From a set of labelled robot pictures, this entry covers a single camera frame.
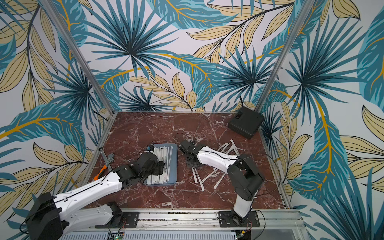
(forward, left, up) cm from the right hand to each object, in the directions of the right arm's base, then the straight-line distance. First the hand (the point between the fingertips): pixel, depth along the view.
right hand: (194, 163), depth 89 cm
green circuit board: (-34, +39, -6) cm, 52 cm away
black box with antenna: (+31, -39, 0) cm, 50 cm away
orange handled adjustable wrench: (+4, +52, -2) cm, 52 cm away
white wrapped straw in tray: (+2, +15, -3) cm, 15 cm away
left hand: (-4, +20, +6) cm, 21 cm away
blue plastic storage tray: (-8, +13, -4) cm, 16 cm away
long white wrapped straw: (-13, -4, -3) cm, 14 cm away
